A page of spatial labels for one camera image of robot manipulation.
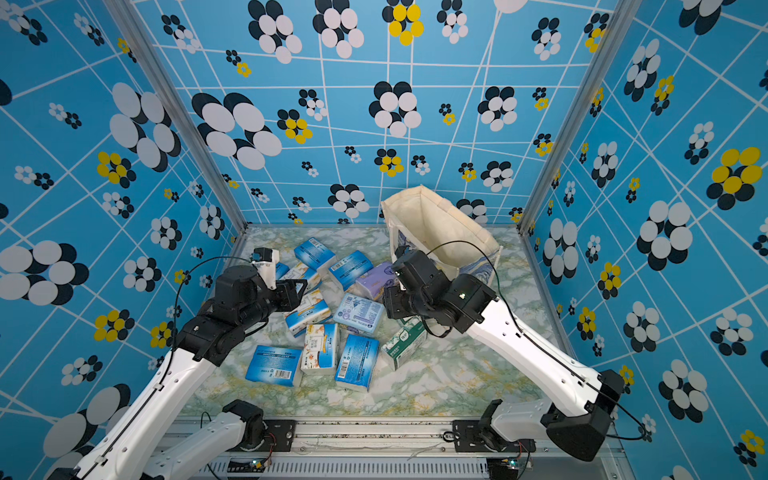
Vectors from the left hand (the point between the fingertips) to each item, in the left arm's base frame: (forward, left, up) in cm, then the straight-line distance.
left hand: (303, 279), depth 73 cm
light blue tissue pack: (+1, -14, -20) cm, 24 cm away
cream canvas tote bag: (+33, -31, -11) cm, 47 cm away
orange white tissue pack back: (+15, +10, -18) cm, 26 cm away
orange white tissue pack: (+2, +3, -19) cm, 19 cm away
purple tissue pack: (+14, -17, -20) cm, 30 cm away
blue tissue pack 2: (-14, -13, -19) cm, 27 cm away
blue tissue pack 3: (-14, +8, -20) cm, 26 cm away
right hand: (-5, -23, 0) cm, 24 cm away
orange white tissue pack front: (-10, -2, -19) cm, 22 cm away
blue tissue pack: (+18, -8, -19) cm, 27 cm away
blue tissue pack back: (+23, +6, -18) cm, 30 cm away
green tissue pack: (-6, -27, -17) cm, 33 cm away
